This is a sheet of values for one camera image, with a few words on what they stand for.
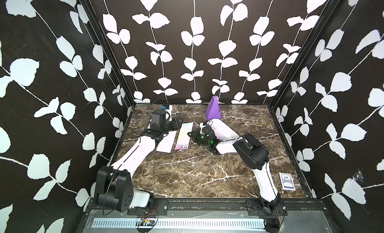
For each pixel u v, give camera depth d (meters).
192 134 0.95
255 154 0.56
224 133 1.02
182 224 0.70
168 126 0.71
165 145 0.98
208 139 0.80
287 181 0.82
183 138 0.98
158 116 0.63
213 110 1.05
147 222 0.71
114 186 0.41
